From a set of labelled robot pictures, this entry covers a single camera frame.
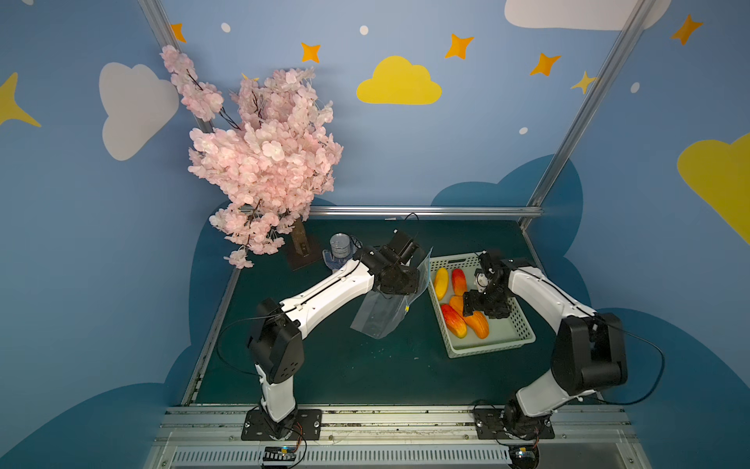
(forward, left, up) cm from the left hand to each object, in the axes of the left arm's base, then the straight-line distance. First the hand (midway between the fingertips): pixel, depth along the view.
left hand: (417, 283), depth 82 cm
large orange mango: (-5, -20, -13) cm, 24 cm away
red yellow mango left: (-5, -13, -14) cm, 20 cm away
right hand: (-2, -21, -11) cm, 24 cm away
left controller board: (-39, +35, -21) cm, 56 cm away
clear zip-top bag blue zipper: (0, +11, -18) cm, 22 cm away
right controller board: (-38, -27, -21) cm, 51 cm away
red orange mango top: (+11, -17, -15) cm, 25 cm away
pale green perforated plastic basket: (+13, -14, -16) cm, 25 cm away
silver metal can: (+25, +26, -13) cm, 38 cm away
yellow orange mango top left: (+9, -10, -14) cm, 20 cm away
